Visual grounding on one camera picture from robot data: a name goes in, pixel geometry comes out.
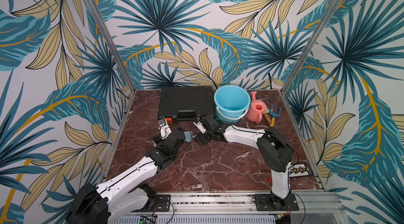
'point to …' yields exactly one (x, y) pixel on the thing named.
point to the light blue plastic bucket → (232, 103)
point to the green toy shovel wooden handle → (266, 115)
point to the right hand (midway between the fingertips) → (201, 134)
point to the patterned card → (298, 170)
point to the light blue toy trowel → (189, 136)
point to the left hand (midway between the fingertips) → (171, 131)
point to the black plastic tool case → (185, 103)
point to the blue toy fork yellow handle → (274, 114)
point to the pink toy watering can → (257, 107)
